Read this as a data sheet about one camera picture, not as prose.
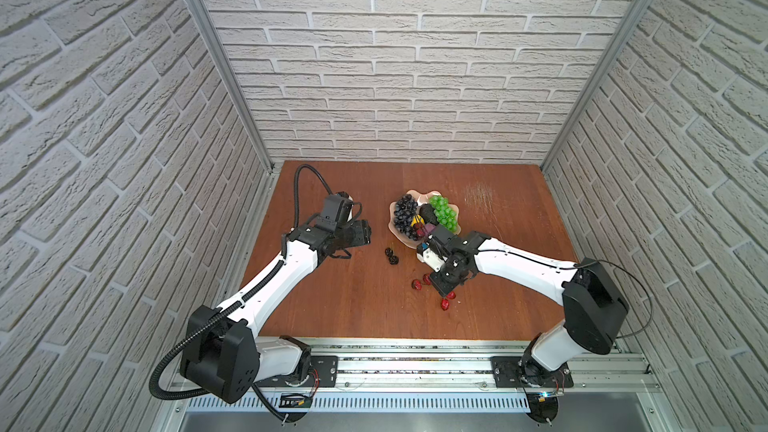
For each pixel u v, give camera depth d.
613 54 0.85
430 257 0.78
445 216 0.95
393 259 0.92
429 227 0.97
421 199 1.05
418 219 0.97
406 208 0.99
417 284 0.87
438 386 0.73
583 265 0.47
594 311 0.44
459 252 0.62
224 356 0.39
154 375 0.37
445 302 0.81
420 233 0.95
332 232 0.62
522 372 0.65
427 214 0.98
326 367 0.74
